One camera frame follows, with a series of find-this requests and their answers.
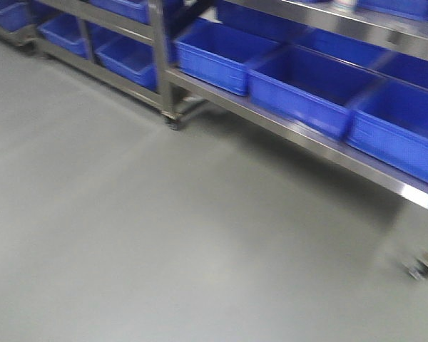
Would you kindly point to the steel rack on castors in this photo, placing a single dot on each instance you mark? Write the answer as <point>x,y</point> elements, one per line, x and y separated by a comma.
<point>128,85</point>
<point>306,132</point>

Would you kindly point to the row of blue bins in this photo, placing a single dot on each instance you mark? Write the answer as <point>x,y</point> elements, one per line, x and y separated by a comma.
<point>128,60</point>
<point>299,89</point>

